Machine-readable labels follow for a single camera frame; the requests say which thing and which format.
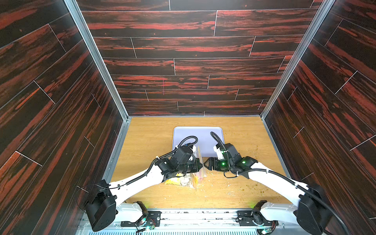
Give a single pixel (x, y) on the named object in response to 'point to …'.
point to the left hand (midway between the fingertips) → (204, 166)
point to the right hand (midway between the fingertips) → (210, 163)
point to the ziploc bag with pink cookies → (199, 179)
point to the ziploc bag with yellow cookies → (183, 180)
